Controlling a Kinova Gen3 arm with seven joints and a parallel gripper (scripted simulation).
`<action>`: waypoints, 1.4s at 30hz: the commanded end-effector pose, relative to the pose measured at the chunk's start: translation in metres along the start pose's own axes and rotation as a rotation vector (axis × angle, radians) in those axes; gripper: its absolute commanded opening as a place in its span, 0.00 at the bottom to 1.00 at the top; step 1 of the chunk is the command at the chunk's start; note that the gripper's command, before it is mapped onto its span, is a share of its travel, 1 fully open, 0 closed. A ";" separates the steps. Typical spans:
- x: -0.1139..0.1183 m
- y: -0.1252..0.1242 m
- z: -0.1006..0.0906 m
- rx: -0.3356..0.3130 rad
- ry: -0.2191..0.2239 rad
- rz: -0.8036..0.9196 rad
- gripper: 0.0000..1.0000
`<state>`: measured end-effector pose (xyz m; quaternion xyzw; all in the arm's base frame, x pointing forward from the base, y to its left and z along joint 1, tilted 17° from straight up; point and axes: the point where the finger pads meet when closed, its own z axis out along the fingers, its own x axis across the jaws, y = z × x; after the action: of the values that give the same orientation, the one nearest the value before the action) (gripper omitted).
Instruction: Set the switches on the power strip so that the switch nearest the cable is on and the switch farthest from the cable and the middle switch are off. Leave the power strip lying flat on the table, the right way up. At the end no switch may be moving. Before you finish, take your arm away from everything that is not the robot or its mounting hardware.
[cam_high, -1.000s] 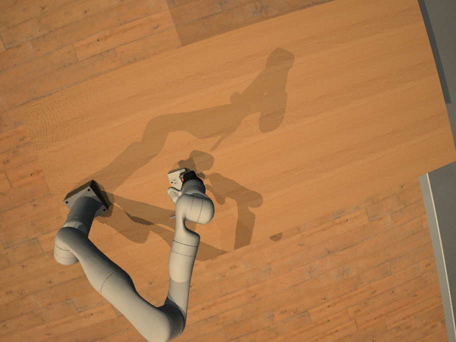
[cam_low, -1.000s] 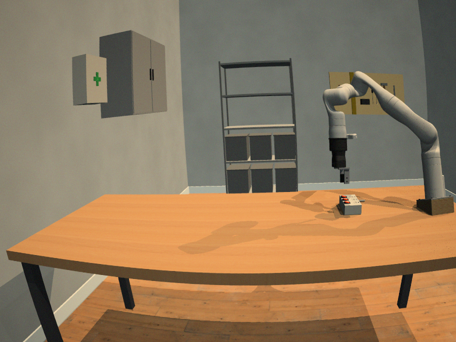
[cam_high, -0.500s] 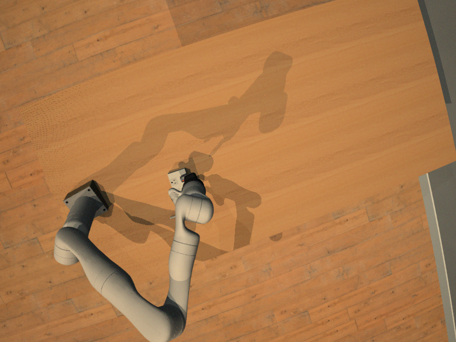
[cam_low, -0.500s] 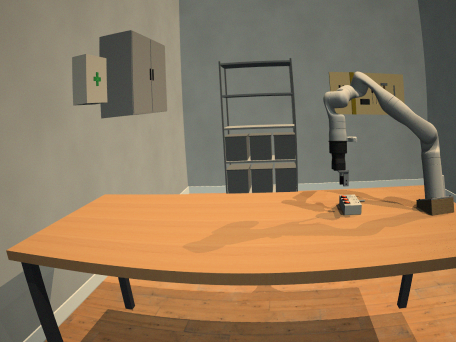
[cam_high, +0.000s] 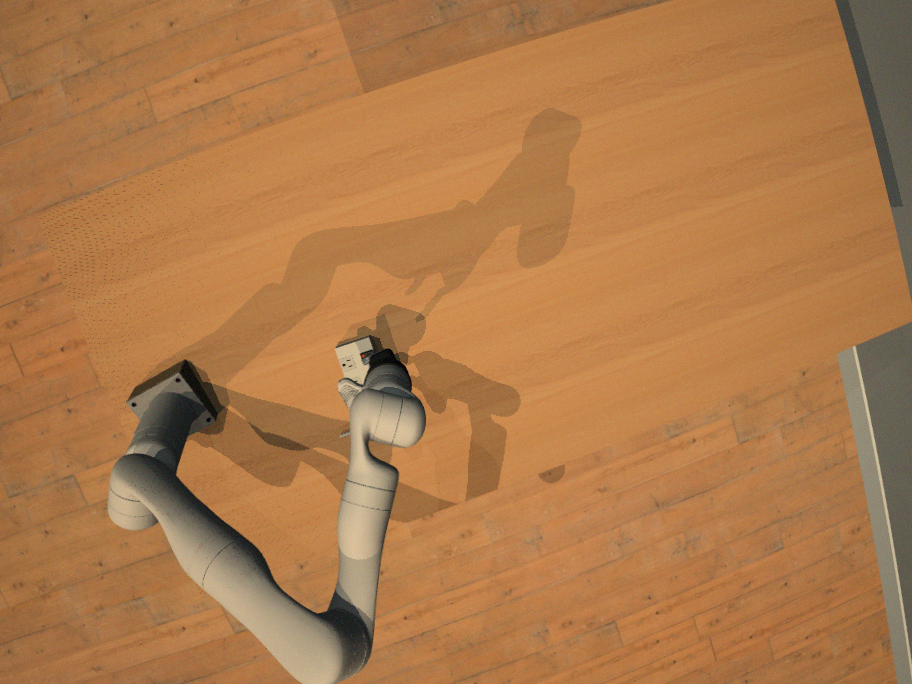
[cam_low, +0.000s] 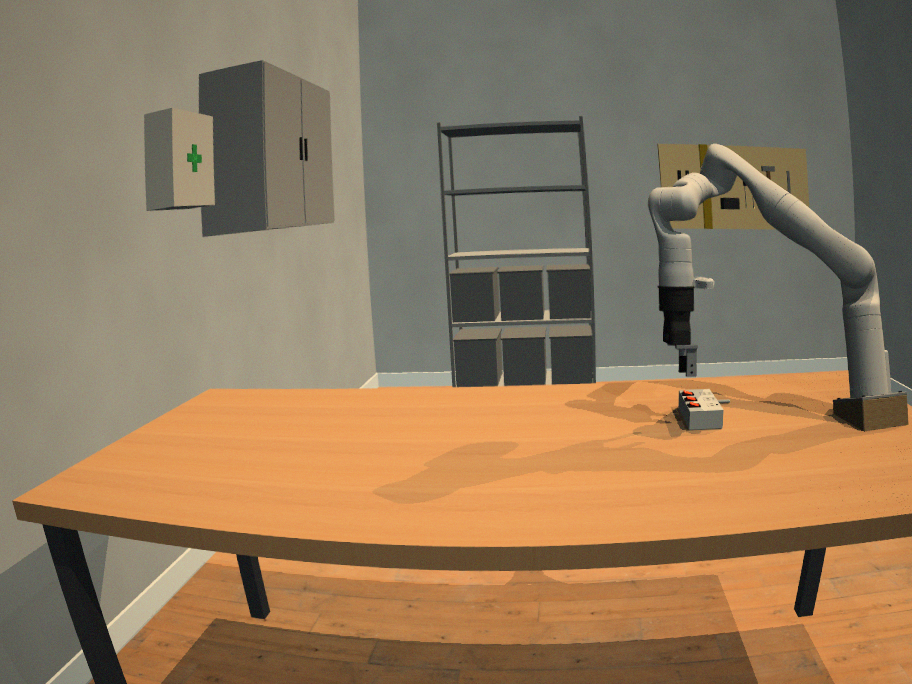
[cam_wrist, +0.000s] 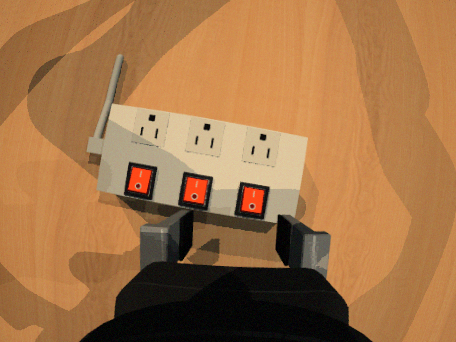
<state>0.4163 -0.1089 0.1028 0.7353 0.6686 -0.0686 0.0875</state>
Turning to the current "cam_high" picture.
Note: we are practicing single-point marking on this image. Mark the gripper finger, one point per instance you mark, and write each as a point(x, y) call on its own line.
point(366, 357)

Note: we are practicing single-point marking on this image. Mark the beige power strip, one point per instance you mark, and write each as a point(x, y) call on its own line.
point(350, 355)

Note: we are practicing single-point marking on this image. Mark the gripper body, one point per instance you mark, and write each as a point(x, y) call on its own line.
point(381, 363)

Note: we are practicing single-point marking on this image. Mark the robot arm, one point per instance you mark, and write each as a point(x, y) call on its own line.
point(315, 648)

